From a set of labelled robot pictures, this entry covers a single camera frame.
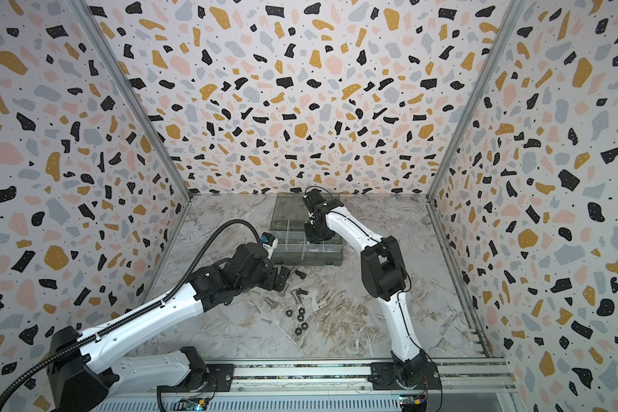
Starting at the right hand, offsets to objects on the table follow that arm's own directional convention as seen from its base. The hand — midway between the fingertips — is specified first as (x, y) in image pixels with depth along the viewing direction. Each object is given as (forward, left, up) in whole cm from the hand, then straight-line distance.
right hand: (309, 233), depth 96 cm
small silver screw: (-29, +14, -10) cm, 34 cm away
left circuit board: (-52, +30, -9) cm, 60 cm away
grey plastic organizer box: (+9, +10, -6) cm, 15 cm away
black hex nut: (-27, +6, -9) cm, 29 cm away
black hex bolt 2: (-19, +2, -9) cm, 21 cm away
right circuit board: (-50, -31, -10) cm, 59 cm away
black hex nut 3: (-32, +2, -10) cm, 34 cm away
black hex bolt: (-13, +2, -9) cm, 16 cm away
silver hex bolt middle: (-20, +8, -9) cm, 23 cm away
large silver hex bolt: (-24, +11, -9) cm, 28 cm away
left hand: (-19, +7, +10) cm, 23 cm away
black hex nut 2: (-31, 0, -9) cm, 32 cm away
